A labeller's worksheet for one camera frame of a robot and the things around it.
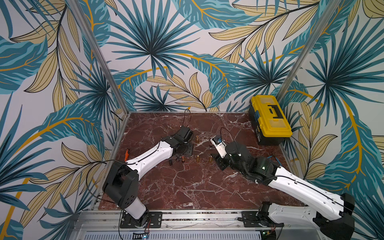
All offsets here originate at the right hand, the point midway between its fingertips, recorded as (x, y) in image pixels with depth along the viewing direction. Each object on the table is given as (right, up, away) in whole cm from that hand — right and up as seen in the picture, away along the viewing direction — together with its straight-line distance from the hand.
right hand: (215, 150), depth 71 cm
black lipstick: (-17, -8, +19) cm, 27 cm away
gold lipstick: (-8, +3, +30) cm, 31 cm away
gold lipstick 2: (-7, -8, +20) cm, 23 cm away
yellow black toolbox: (+37, +13, +20) cm, 44 cm away
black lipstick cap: (-24, -10, +20) cm, 33 cm away
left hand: (-13, -3, +15) cm, 20 cm away
